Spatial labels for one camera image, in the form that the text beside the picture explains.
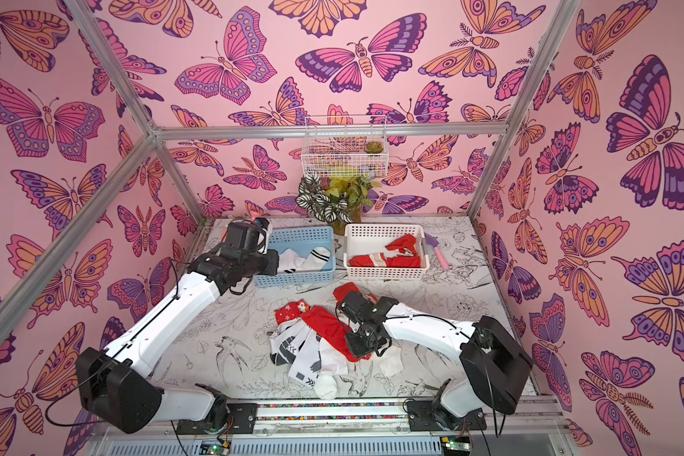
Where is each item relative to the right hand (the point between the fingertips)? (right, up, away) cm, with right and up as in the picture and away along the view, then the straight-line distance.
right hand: (356, 347), depth 82 cm
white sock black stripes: (-14, +24, +24) cm, 37 cm away
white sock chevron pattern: (-17, +1, +1) cm, 17 cm away
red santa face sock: (+19, +29, +24) cm, 42 cm away
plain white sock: (-6, -4, 0) cm, 8 cm away
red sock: (+18, +24, +21) cm, 36 cm away
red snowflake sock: (-21, +8, +10) cm, 25 cm away
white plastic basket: (+7, +32, +31) cm, 45 cm away
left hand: (-22, +27, 0) cm, 35 cm away
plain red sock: (+9, +24, +24) cm, 35 cm away
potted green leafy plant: (-6, +45, +13) cm, 47 cm away
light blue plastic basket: (-20, +32, +28) cm, 46 cm away
